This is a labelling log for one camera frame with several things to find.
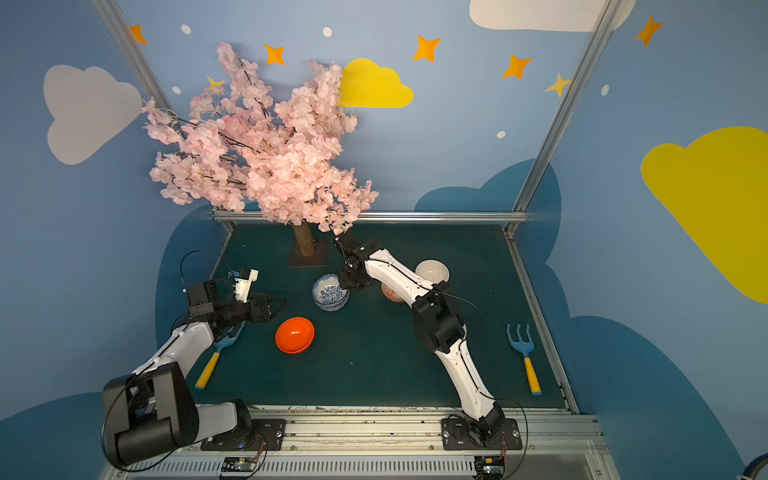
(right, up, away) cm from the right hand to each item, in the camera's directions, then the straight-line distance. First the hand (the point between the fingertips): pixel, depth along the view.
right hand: (349, 281), depth 95 cm
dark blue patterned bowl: (-6, -8, -3) cm, 11 cm away
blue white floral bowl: (-8, 0, +2) cm, 8 cm away
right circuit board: (+38, -44, -24) cm, 62 cm away
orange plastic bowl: (-16, -16, -6) cm, 23 cm away
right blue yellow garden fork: (+55, -20, -6) cm, 58 cm away
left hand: (-21, -4, -9) cm, 23 cm away
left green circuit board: (-24, -43, -24) cm, 55 cm away
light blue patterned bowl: (-6, -5, 0) cm, 8 cm away
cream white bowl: (+29, +3, +8) cm, 30 cm away
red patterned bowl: (+13, -5, +5) cm, 15 cm away
